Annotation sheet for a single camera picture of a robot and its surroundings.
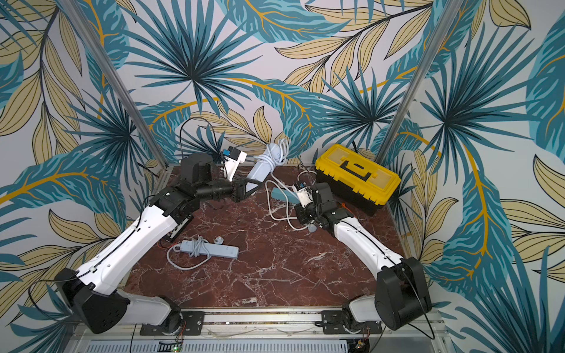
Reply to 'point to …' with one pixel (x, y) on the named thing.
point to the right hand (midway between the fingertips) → (298, 205)
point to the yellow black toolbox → (357, 179)
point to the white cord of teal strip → (298, 178)
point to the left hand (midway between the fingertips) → (258, 186)
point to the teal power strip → (278, 193)
